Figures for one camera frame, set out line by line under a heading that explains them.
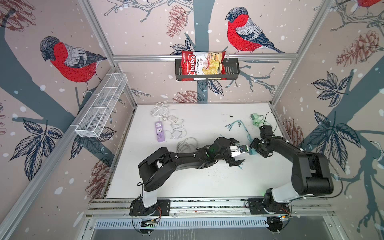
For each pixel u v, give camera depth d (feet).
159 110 3.52
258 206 2.40
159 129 3.34
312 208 2.43
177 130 3.38
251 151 2.98
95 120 2.35
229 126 3.51
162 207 2.40
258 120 3.51
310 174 1.46
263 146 2.38
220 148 2.07
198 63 2.88
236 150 2.21
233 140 2.48
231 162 2.37
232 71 3.11
